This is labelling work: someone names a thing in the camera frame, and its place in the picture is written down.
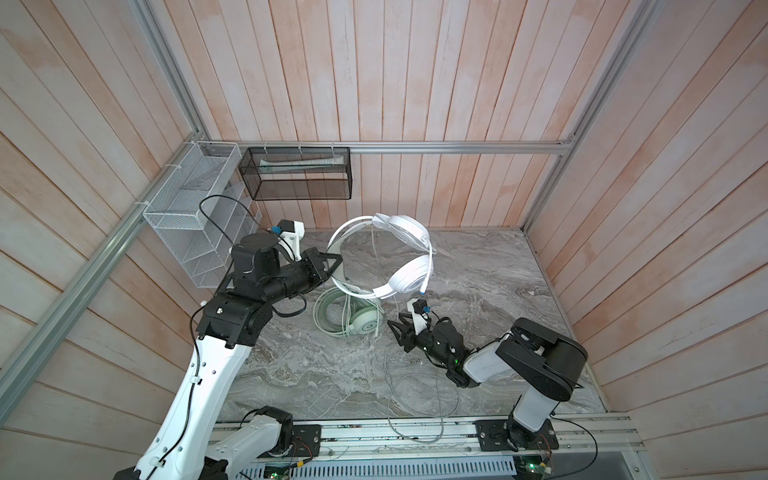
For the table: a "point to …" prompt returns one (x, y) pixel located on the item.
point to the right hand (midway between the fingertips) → (395, 319)
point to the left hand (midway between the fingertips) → (345, 266)
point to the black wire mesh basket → (287, 173)
